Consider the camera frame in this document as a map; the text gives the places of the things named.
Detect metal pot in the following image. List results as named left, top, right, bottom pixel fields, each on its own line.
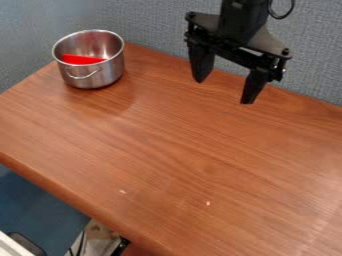
left=50, top=29, right=125, bottom=89

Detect table leg frame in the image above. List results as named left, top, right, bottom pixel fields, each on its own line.
left=64, top=219, right=129, bottom=256

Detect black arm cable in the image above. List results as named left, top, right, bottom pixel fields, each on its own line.
left=265, top=0, right=296, bottom=20

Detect red object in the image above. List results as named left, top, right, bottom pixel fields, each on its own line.
left=61, top=54, right=104, bottom=65

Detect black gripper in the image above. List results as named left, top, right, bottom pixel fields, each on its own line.
left=184, top=12, right=292, bottom=104

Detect white black object corner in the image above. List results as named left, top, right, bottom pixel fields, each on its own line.
left=0, top=231, right=46, bottom=256

